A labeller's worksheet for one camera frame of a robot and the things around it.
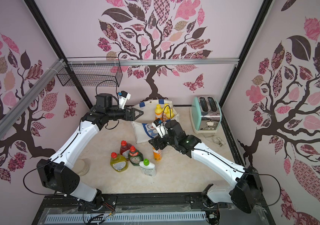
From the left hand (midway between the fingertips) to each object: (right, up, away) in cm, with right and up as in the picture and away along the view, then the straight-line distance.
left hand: (137, 114), depth 76 cm
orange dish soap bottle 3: (+11, +2, +16) cm, 20 cm away
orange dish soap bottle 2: (+18, +1, +12) cm, 22 cm away
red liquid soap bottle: (-8, -20, +3) cm, 21 cm away
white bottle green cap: (+6, -29, -3) cm, 30 cm away
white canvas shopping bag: (+2, -10, +10) cm, 14 cm away
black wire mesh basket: (-27, +30, +19) cm, 44 cm away
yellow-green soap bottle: (-11, -27, 0) cm, 29 cm away
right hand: (+9, -12, -1) cm, 15 cm away
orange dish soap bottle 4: (+11, -24, +6) cm, 27 cm away
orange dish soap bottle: (+15, +3, +15) cm, 22 cm away
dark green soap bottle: (-2, -24, +3) cm, 25 cm away
